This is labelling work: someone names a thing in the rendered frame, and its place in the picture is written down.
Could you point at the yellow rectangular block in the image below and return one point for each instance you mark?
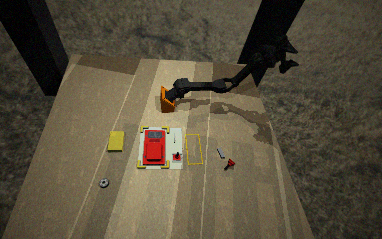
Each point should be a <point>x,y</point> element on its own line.
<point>116,141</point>

